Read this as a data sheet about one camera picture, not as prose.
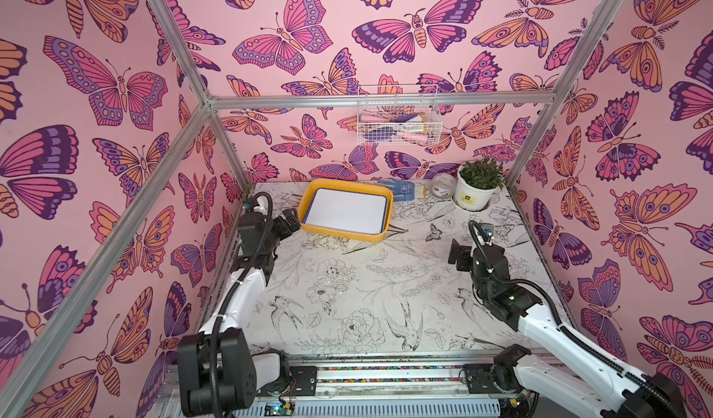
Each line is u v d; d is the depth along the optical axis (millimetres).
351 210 1074
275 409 720
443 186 1158
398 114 951
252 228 611
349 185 1177
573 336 476
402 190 1177
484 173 999
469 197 1057
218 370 408
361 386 733
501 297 592
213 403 373
